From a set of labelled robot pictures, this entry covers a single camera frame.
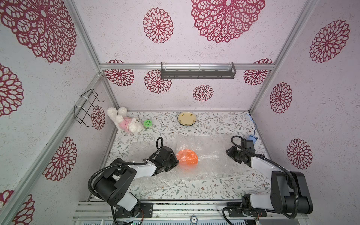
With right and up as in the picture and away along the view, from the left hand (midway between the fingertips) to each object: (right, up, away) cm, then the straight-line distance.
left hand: (179, 161), depth 91 cm
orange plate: (+5, +2, +1) cm, 6 cm away
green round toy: (-24, +25, +16) cm, 39 cm away
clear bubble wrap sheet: (+16, -2, -1) cm, 16 cm away
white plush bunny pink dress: (-38, +24, +9) cm, 46 cm away
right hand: (+31, +7, +2) cm, 32 cm away
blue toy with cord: (+48, +14, +1) cm, 50 cm away
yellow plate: (+6, +29, +23) cm, 37 cm away
